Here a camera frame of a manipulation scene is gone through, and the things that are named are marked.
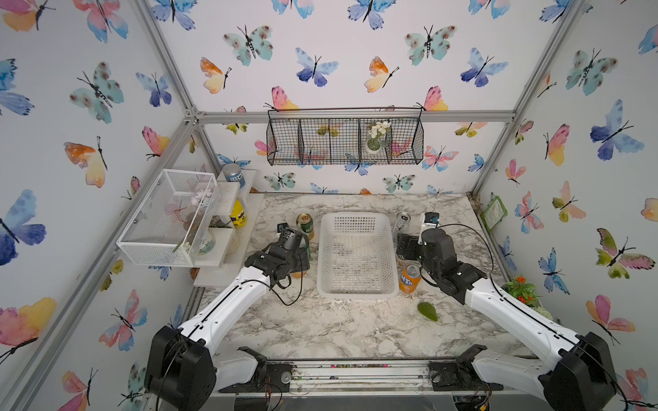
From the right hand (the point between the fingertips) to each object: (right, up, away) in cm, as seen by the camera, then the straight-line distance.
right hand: (411, 232), depth 80 cm
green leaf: (+7, -26, +6) cm, 28 cm away
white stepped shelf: (-59, -9, +1) cm, 60 cm away
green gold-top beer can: (-35, +2, +18) cm, 40 cm away
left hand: (-35, -7, +3) cm, 36 cm away
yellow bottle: (-62, +6, +21) cm, 66 cm away
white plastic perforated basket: (-16, -10, +21) cm, 28 cm away
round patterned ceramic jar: (-64, -4, 0) cm, 64 cm away
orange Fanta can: (0, -15, +3) cm, 15 cm away
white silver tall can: (+1, +4, +13) cm, 14 cm away
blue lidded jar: (-62, +21, +16) cm, 68 cm away
